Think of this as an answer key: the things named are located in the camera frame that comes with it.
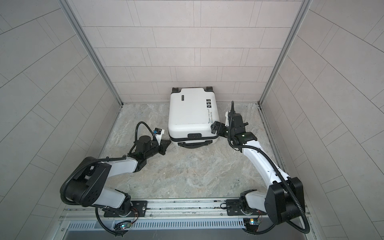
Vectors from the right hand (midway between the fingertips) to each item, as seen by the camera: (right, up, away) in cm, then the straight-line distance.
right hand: (215, 127), depth 82 cm
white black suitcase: (-14, +7, +4) cm, 16 cm away
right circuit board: (+15, -44, -14) cm, 48 cm away
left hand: (-24, -8, +6) cm, 26 cm away
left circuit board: (-43, -42, -17) cm, 62 cm away
